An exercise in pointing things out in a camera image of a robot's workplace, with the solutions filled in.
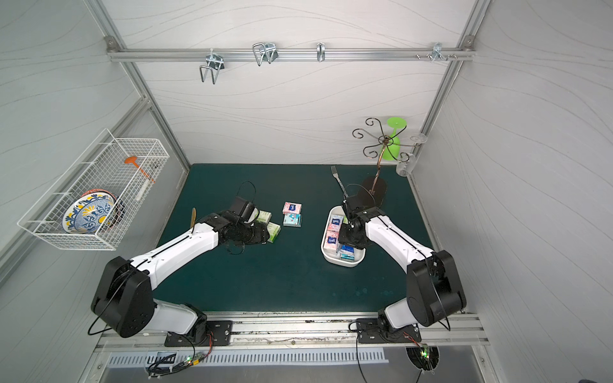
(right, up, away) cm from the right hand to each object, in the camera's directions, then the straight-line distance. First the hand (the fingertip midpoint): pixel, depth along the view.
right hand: (347, 239), depth 87 cm
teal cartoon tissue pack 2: (-22, +6, +11) cm, 25 cm away
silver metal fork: (-2, +27, +31) cm, 42 cm away
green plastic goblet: (+16, +35, -1) cm, 39 cm away
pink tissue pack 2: (-6, -1, +1) cm, 6 cm away
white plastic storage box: (+5, -6, +3) cm, 8 cm away
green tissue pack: (-28, +2, +6) cm, 29 cm away
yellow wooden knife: (-65, +6, +14) cm, 67 cm away
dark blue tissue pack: (-1, -3, -4) cm, 5 cm away
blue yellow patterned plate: (-73, +13, -26) cm, 78 cm away
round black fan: (+22, -33, -16) cm, 42 cm away
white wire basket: (-77, +25, -16) cm, 83 cm away
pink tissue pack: (-4, +5, +6) cm, 9 cm away
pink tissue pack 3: (-22, +11, +14) cm, 28 cm away
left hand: (-31, +1, -2) cm, 31 cm away
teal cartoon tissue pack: (0, -7, +1) cm, 7 cm away
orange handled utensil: (-74, +29, -8) cm, 80 cm away
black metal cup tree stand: (+16, +20, +19) cm, 32 cm away
